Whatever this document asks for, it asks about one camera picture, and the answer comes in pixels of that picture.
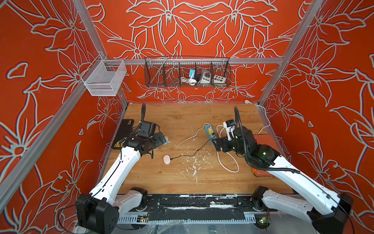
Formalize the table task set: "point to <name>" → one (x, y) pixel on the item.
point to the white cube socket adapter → (218, 79)
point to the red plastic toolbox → (270, 141)
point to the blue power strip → (210, 133)
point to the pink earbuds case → (166, 159)
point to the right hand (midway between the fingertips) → (216, 138)
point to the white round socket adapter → (206, 77)
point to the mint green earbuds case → (166, 139)
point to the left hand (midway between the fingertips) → (157, 140)
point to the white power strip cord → (270, 123)
